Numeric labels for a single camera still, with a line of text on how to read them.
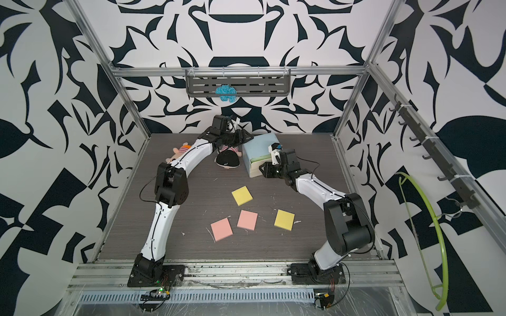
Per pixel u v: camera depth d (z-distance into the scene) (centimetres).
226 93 91
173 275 73
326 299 71
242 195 96
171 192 63
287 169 71
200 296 78
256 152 92
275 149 81
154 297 73
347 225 45
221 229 85
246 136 93
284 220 87
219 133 82
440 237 53
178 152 105
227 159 97
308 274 73
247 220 88
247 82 94
